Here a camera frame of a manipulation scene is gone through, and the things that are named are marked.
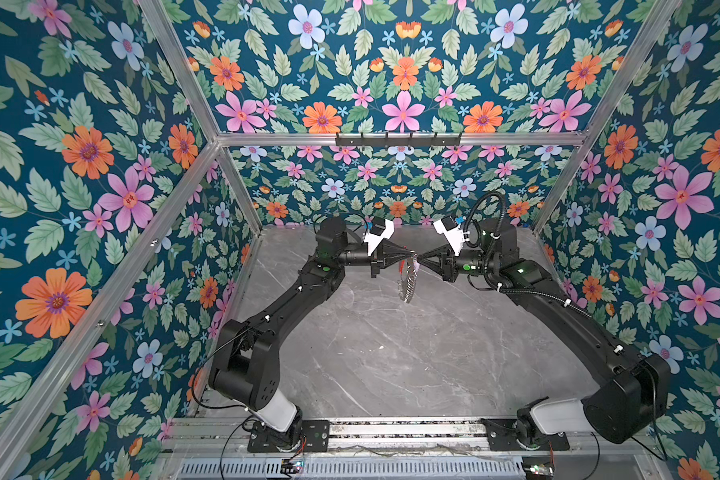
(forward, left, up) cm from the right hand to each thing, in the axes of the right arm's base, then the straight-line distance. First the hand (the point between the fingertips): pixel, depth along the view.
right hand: (421, 255), depth 71 cm
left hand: (-1, +3, +4) cm, 5 cm away
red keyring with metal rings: (-3, +3, -3) cm, 6 cm away
